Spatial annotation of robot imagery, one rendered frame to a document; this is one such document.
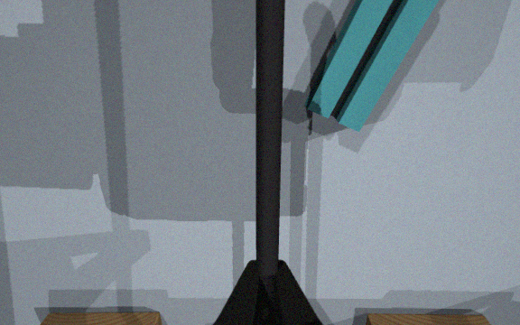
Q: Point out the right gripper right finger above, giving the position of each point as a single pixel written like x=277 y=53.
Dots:
x=291 y=306

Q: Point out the wooden block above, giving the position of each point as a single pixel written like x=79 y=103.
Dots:
x=425 y=319
x=103 y=318

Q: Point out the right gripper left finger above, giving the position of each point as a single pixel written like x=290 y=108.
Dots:
x=242 y=306

